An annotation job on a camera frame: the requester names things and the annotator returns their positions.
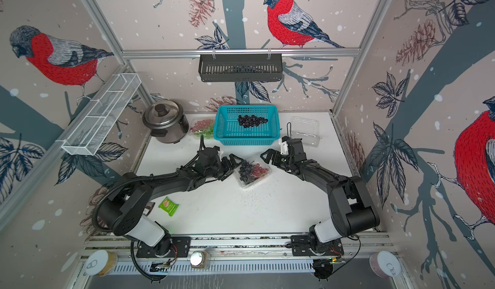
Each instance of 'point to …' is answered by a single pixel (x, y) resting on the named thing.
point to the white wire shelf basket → (89, 134)
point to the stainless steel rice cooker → (167, 120)
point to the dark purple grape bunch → (247, 120)
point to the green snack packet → (167, 205)
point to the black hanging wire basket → (241, 68)
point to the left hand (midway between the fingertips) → (243, 162)
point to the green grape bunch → (208, 133)
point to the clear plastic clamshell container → (192, 122)
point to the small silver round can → (198, 259)
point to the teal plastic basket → (229, 132)
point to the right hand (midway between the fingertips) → (268, 155)
